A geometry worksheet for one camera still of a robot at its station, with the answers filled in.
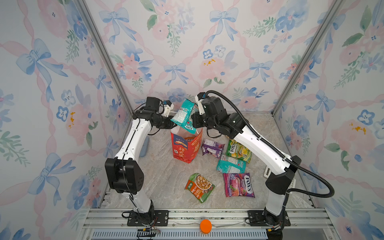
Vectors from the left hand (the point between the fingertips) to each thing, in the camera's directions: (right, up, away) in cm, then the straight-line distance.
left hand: (177, 122), depth 82 cm
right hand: (+8, +3, -11) cm, 14 cm away
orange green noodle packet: (+12, -36, +1) cm, 38 cm away
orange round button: (+15, -46, -16) cm, 51 cm away
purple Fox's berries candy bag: (+34, -34, 0) cm, 48 cm away
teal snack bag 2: (+30, -25, +7) cm, 40 cm away
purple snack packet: (+21, -16, +14) cm, 30 cm away
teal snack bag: (+4, +2, -12) cm, 13 cm away
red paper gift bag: (+5, -11, -5) cm, 14 cm away
